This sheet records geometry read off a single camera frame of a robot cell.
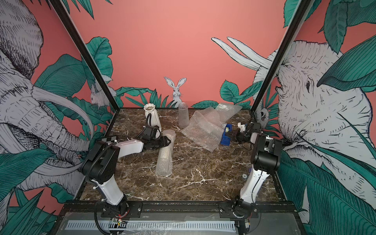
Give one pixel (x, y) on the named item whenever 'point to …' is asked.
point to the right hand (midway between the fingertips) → (227, 131)
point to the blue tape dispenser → (225, 139)
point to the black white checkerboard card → (109, 139)
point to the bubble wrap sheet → (164, 158)
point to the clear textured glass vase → (183, 119)
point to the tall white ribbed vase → (150, 108)
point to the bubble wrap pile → (206, 125)
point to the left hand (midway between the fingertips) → (169, 140)
